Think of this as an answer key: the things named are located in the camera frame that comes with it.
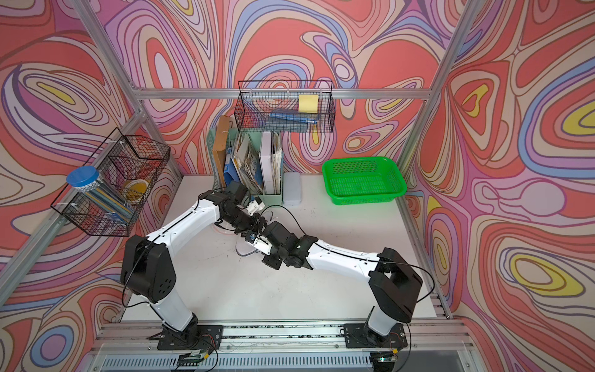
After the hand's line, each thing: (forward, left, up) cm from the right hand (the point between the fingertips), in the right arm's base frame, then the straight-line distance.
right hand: (268, 254), depth 82 cm
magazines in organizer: (+38, +9, +11) cm, 41 cm away
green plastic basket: (+44, -45, -10) cm, 64 cm away
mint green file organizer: (+35, -4, +14) cm, 38 cm away
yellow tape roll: (+11, +39, +24) cm, 47 cm away
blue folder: (+31, +16, +12) cm, 37 cm away
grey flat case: (+40, -8, -9) cm, 42 cm away
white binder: (+35, +1, +13) cm, 37 cm away
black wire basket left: (+23, +47, +24) cm, 57 cm away
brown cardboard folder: (+32, +16, +24) cm, 43 cm away
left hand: (+6, 0, +4) cm, 7 cm away
